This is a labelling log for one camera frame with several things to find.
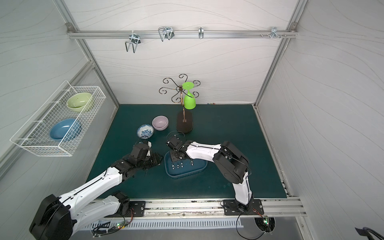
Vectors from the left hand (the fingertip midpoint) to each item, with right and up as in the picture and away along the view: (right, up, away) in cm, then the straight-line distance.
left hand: (162, 158), depth 83 cm
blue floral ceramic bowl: (-16, +14, +19) cm, 29 cm away
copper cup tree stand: (+11, +22, +25) cm, 35 cm away
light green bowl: (-41, +31, -8) cm, 52 cm away
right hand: (+6, +1, +8) cm, 10 cm away
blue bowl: (-39, +18, -17) cm, 46 cm away
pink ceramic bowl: (-7, +19, +24) cm, 31 cm away
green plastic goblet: (+15, +34, +10) cm, 38 cm away
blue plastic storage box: (+11, -7, +4) cm, 13 cm away
